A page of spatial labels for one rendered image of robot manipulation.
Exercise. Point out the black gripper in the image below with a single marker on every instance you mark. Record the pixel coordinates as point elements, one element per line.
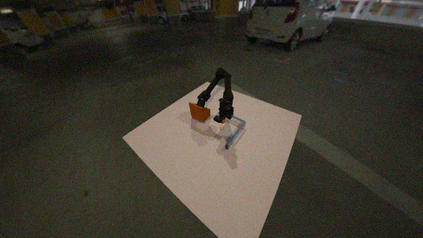
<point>220,117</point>

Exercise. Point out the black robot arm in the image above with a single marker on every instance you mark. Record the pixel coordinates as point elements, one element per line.
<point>226,102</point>

